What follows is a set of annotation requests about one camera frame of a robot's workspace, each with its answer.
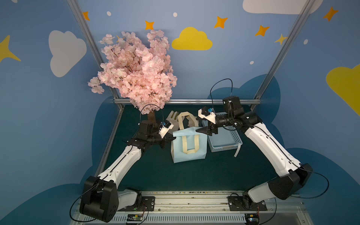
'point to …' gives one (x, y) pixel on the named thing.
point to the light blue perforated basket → (227, 138)
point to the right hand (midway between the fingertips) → (200, 121)
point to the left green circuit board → (135, 217)
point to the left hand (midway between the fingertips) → (174, 135)
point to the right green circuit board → (251, 219)
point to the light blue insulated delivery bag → (188, 143)
